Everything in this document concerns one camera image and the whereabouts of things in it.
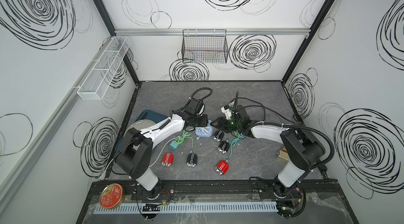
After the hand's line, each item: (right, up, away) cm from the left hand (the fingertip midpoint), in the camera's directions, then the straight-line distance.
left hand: (206, 121), depth 88 cm
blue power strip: (-4, -6, +1) cm, 7 cm away
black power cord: (+38, +7, +17) cm, 42 cm away
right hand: (+3, -3, -1) cm, 4 cm away
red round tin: (-43, -30, -18) cm, 55 cm away
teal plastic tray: (-39, +2, +13) cm, 41 cm away
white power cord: (-28, -22, -6) cm, 36 cm away
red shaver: (-21, -19, -7) cm, 29 cm away
